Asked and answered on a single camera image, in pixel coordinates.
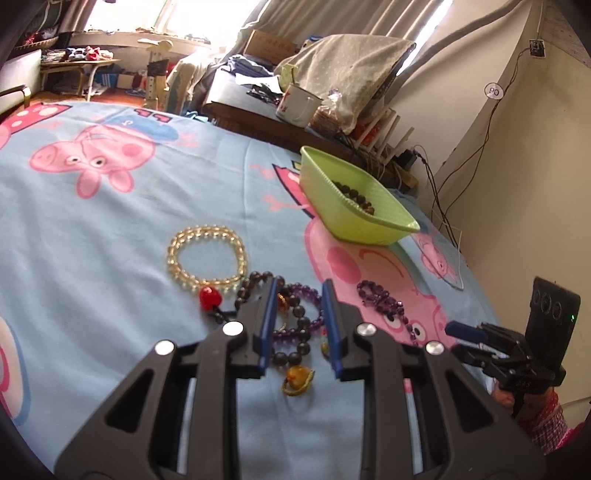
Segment person's right forearm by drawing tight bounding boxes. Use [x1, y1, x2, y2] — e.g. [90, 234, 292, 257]
[512, 390, 587, 457]

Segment cartoon pig printed bed sheet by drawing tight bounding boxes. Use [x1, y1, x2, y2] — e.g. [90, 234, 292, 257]
[0, 102, 504, 480]

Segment green plastic basin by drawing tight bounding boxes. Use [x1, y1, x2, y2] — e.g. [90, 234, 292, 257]
[299, 145, 421, 247]

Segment brown bead bracelet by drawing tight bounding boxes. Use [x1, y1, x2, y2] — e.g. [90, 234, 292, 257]
[332, 181, 378, 216]

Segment heap of small clothes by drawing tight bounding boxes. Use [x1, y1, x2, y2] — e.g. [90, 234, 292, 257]
[41, 44, 117, 64]

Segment white charging cable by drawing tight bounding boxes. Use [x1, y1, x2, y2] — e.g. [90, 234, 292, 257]
[441, 217, 468, 292]

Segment blue folded clothes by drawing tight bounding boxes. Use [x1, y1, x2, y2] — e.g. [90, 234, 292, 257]
[221, 54, 279, 80]

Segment clear plastic food bag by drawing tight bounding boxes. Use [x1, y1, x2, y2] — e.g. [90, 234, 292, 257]
[308, 90, 352, 142]

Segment beige pillow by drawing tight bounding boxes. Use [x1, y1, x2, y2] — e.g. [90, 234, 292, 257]
[277, 34, 416, 133]

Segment person's right hand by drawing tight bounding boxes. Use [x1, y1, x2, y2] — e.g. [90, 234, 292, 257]
[492, 383, 514, 417]

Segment white enamel mug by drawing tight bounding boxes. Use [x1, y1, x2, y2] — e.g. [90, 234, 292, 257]
[276, 83, 324, 129]

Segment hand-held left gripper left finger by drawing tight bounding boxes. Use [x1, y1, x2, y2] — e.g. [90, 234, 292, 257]
[55, 275, 284, 480]

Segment yellow crystal bead bracelet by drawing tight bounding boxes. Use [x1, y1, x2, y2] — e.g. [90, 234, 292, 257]
[167, 224, 248, 294]

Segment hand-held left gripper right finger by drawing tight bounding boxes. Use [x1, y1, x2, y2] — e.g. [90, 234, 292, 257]
[322, 278, 548, 480]

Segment white chair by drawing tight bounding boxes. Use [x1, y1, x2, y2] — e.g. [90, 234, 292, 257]
[0, 48, 44, 121]

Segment blue striped shoe box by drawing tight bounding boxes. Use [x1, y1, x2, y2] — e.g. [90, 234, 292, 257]
[91, 71, 136, 92]

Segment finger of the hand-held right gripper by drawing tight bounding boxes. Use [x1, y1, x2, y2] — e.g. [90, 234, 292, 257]
[450, 345, 502, 376]
[445, 322, 523, 348]

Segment grey curtain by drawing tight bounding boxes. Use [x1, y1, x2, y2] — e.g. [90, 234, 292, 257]
[240, 0, 455, 62]

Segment purple bead bracelet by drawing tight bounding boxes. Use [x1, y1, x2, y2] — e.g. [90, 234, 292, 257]
[272, 283, 325, 346]
[357, 280, 417, 346]

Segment wooden giraffe figure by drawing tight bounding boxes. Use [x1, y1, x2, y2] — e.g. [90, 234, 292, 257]
[137, 38, 175, 110]

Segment dark wooden desk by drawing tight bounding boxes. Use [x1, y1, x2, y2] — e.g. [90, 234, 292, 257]
[202, 69, 420, 191]

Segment pale draped towel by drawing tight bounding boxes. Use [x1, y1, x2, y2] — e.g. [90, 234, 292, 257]
[166, 51, 219, 117]

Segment dark bead bracelet with charms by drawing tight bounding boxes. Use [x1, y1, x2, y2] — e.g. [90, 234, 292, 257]
[199, 271, 331, 398]

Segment white router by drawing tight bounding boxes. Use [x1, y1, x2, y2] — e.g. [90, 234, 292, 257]
[351, 108, 415, 163]

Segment cardboard box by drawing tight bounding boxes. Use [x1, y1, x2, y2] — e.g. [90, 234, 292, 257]
[243, 29, 302, 59]

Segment small wooden folding table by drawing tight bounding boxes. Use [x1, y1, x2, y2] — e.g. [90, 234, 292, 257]
[39, 58, 122, 99]

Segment black monitor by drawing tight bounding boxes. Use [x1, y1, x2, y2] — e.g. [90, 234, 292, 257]
[369, 41, 419, 121]

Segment black wall cable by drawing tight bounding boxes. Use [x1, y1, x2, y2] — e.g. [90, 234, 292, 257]
[413, 41, 546, 260]

